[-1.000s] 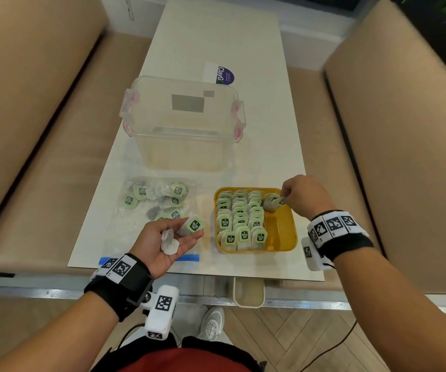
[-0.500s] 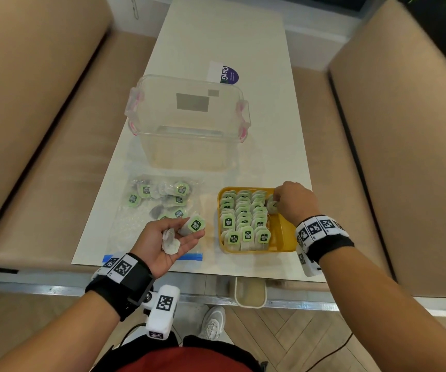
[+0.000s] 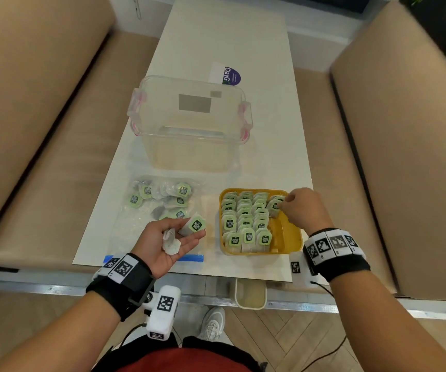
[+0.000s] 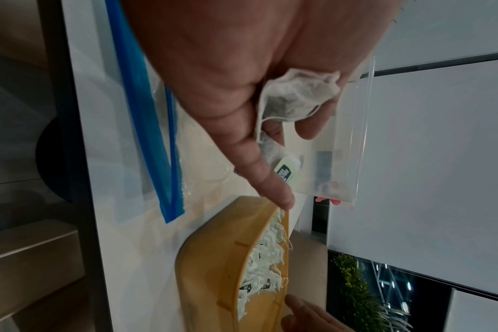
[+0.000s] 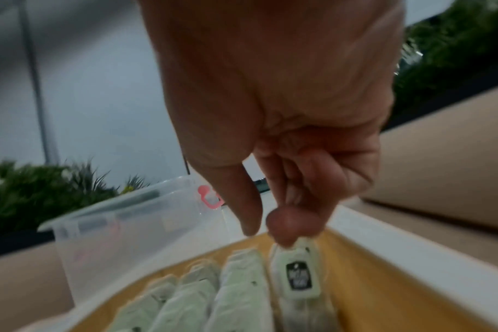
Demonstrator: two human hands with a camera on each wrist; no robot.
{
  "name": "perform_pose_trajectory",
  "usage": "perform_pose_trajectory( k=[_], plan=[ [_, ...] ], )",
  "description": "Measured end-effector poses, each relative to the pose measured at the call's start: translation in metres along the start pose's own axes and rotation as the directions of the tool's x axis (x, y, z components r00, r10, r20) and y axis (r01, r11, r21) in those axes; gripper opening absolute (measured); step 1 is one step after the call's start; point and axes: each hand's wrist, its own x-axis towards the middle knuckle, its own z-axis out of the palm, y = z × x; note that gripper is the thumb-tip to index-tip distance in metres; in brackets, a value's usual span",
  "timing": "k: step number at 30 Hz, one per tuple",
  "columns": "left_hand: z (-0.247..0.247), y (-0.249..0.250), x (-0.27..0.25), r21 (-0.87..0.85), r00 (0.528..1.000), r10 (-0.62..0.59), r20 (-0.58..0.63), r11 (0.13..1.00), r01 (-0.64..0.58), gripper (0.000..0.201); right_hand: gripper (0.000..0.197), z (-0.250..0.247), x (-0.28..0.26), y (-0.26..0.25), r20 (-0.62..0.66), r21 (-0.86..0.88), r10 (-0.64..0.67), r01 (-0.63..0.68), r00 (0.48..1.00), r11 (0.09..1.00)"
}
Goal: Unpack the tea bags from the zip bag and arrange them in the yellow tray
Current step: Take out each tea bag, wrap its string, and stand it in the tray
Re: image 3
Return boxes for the person's right hand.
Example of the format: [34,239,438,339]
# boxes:
[281,188,335,235]

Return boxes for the person's left hand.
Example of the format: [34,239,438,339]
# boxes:
[130,217,207,280]

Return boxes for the clear zip bag with tea bags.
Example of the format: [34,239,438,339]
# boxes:
[104,175,205,264]

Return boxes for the yellow tray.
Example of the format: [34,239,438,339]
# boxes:
[219,188,304,256]

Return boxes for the tea bags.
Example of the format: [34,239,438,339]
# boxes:
[128,181,193,221]
[221,191,274,254]
[162,212,207,256]

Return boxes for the person's left forearm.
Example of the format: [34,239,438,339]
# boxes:
[0,292,122,372]

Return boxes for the person's black trousers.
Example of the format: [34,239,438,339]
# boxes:
[93,331,268,372]

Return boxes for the person's right white shoe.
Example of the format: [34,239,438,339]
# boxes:
[198,306,227,342]

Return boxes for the person's red shirt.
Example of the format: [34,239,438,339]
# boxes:
[116,347,253,372]

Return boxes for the black left wristband with markers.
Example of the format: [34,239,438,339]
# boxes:
[86,253,157,321]

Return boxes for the black wristband with markers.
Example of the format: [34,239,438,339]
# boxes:
[86,253,157,321]
[303,227,372,283]

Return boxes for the marker cube on right wrist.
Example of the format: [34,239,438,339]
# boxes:
[290,261,315,288]

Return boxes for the black right wristband with markers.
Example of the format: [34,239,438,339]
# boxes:
[303,227,372,283]

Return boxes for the clear storage box pink latches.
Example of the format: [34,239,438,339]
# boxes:
[126,75,253,173]

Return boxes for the small white bin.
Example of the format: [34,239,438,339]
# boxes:
[234,278,267,311]

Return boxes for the beige bench seat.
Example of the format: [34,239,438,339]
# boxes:
[292,0,446,299]
[0,0,160,272]

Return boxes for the grey rectangular label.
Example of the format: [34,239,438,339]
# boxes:
[178,94,212,114]

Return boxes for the white and purple sticker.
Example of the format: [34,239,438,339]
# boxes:
[209,61,242,86]

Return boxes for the black planter box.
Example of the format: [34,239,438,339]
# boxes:
[399,0,446,89]

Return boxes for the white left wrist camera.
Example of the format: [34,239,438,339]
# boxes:
[143,285,182,342]

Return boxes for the black camera cable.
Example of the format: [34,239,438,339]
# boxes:
[300,281,348,372]
[120,323,148,345]

